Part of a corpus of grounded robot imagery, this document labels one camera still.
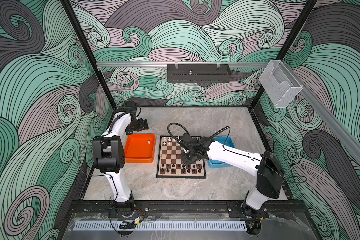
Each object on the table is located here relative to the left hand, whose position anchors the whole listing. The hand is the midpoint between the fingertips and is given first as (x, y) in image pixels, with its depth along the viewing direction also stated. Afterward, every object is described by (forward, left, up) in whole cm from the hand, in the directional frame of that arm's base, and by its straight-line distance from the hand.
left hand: (140, 128), depth 93 cm
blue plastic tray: (-4, -55, -7) cm, 56 cm away
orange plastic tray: (-11, -1, -6) cm, 13 cm away
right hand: (-20, -28, -1) cm, 35 cm away
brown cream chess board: (-20, -20, -10) cm, 30 cm away
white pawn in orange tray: (-4, -5, -10) cm, 12 cm away
